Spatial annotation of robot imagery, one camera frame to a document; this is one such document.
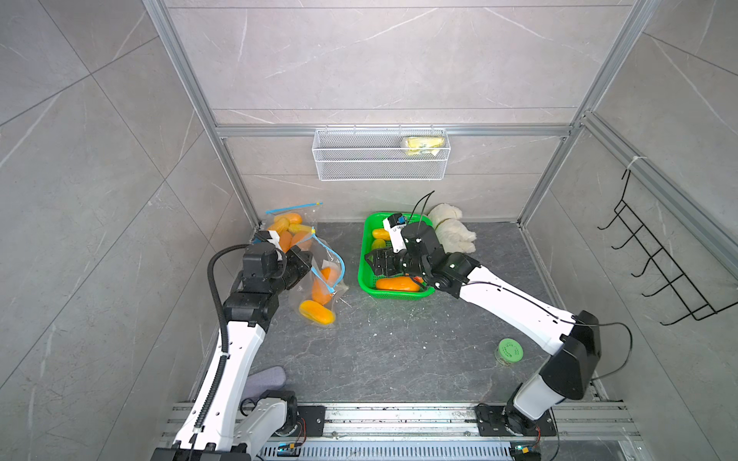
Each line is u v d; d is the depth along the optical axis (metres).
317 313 0.90
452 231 1.03
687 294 0.62
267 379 0.78
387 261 0.65
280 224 1.13
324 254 0.82
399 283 0.90
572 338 0.43
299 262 0.63
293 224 1.14
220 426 0.38
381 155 1.00
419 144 0.85
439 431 0.73
